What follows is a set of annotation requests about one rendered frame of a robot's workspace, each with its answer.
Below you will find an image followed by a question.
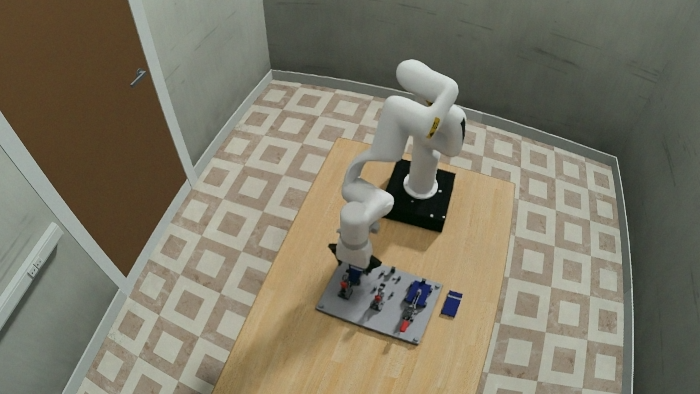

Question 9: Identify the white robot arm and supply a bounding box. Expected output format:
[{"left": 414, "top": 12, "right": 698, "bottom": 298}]
[{"left": 337, "top": 60, "right": 466, "bottom": 250}]

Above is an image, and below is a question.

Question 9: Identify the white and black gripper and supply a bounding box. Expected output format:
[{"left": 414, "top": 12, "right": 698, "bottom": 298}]
[{"left": 328, "top": 236, "right": 382, "bottom": 276}]

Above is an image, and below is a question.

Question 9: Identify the blue part with slot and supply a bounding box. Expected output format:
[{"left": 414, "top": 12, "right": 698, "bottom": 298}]
[{"left": 441, "top": 290, "right": 463, "bottom": 318}]

